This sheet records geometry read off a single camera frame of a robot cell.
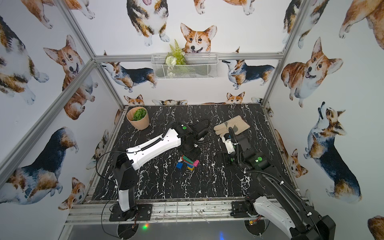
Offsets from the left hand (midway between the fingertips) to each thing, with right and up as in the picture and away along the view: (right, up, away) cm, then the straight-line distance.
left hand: (194, 154), depth 78 cm
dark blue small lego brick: (-9, -9, +10) cm, 16 cm away
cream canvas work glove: (+30, +15, +32) cm, 46 cm away
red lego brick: (-5, -4, +2) cm, 7 cm away
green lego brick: (-5, -2, -1) cm, 5 cm away
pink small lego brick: (+1, -4, 0) cm, 4 cm away
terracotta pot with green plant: (-39, +20, +22) cm, 49 cm away
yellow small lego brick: (-2, -11, +9) cm, 14 cm away
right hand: (+13, 0, -3) cm, 14 cm away
